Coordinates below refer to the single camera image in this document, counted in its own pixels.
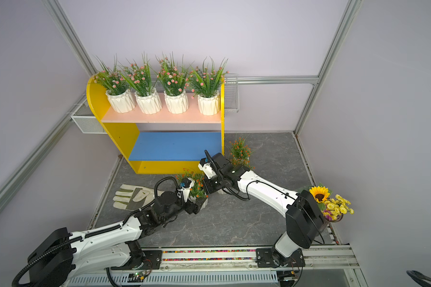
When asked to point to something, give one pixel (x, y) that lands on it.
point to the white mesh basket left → (86, 121)
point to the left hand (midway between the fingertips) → (199, 192)
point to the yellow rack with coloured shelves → (163, 143)
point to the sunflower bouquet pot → (333, 208)
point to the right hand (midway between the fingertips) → (202, 187)
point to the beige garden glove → (132, 198)
